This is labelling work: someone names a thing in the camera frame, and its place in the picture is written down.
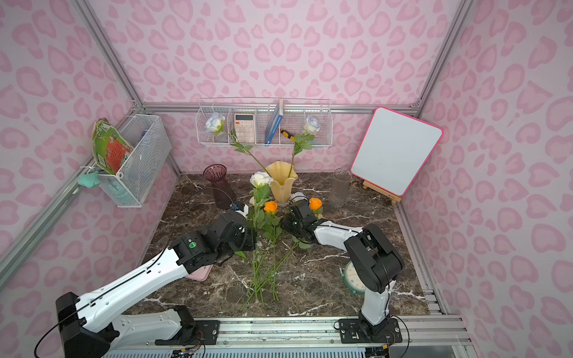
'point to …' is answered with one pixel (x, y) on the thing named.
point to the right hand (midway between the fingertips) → (279, 223)
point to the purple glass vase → (224, 195)
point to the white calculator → (245, 127)
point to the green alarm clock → (351, 280)
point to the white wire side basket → (148, 139)
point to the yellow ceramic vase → (283, 176)
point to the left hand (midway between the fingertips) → (257, 230)
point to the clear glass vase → (342, 177)
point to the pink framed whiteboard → (395, 151)
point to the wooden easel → (392, 197)
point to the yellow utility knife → (286, 134)
